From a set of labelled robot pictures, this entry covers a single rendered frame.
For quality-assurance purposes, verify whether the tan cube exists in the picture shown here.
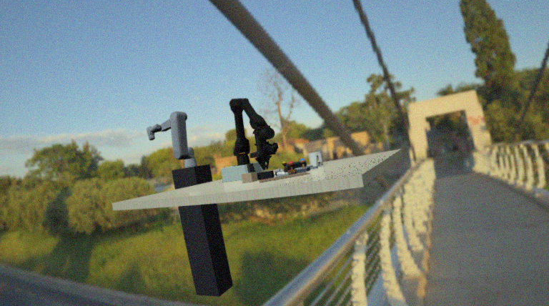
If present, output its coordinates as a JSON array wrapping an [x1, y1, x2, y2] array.
[[241, 172, 258, 183]]

